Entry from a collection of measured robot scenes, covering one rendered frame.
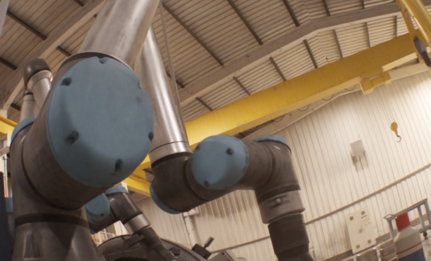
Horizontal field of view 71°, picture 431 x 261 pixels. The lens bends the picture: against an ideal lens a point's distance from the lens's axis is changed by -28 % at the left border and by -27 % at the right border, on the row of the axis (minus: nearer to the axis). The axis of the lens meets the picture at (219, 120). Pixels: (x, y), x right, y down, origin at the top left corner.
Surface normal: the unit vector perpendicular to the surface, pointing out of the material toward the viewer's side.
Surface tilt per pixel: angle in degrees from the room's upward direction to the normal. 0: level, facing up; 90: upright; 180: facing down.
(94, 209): 95
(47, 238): 70
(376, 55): 90
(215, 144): 90
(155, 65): 92
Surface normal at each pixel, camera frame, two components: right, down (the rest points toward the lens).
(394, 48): -0.39, -0.31
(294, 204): 0.28, -0.47
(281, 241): -0.67, -0.17
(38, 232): 0.04, -0.73
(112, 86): 0.69, -0.38
